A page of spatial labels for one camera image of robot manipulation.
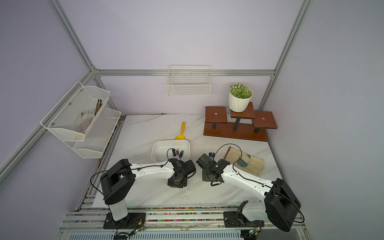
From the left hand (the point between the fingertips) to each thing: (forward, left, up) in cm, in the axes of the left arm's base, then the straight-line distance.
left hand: (179, 186), depth 85 cm
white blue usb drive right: (-1, -4, 0) cm, 4 cm away
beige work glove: (+13, -46, 0) cm, 48 cm away
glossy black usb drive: (+22, +5, 0) cm, 22 cm away
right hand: (+4, -18, +4) cm, 19 cm away
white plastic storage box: (+24, +13, 0) cm, 27 cm away
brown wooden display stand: (+44, -49, +4) cm, 66 cm away
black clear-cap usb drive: (+21, +1, 0) cm, 21 cm away
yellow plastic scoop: (+36, +1, 0) cm, 36 cm away
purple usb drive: (+22, +3, +1) cm, 23 cm away
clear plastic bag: (+25, +50, +30) cm, 64 cm away
